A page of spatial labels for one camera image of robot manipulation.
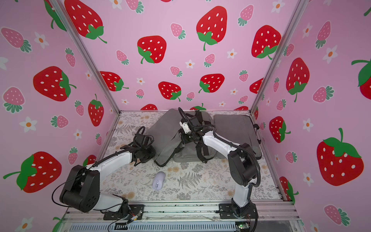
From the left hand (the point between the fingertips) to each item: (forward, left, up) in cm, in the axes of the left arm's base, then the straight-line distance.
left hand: (157, 152), depth 91 cm
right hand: (+5, -14, +7) cm, 17 cm away
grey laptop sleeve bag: (+20, -57, -1) cm, 61 cm away
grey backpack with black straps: (+6, -5, +4) cm, 9 cm away
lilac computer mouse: (-17, -3, -2) cm, 17 cm away
